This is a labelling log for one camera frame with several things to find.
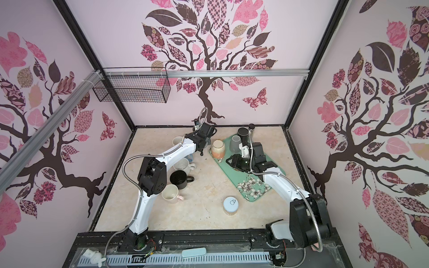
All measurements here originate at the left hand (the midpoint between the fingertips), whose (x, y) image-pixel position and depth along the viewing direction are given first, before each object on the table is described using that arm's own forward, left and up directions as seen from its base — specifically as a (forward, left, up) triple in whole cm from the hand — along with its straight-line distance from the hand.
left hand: (202, 138), depth 98 cm
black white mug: (-23, +11, -6) cm, 27 cm away
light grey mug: (-1, -20, -4) cm, 20 cm away
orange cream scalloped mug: (-6, -9, -3) cm, 12 cm away
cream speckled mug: (-17, +9, -3) cm, 19 cm away
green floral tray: (-24, -27, -11) cm, 38 cm away
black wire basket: (+22, +40, +22) cm, 51 cm away
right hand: (-18, -15, +4) cm, 24 cm away
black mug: (+9, -26, -3) cm, 28 cm away
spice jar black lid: (+14, -32, -3) cm, 35 cm away
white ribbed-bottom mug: (+3, +17, -5) cm, 18 cm away
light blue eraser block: (-56, +1, -9) cm, 57 cm away
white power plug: (-58, +42, -8) cm, 72 cm away
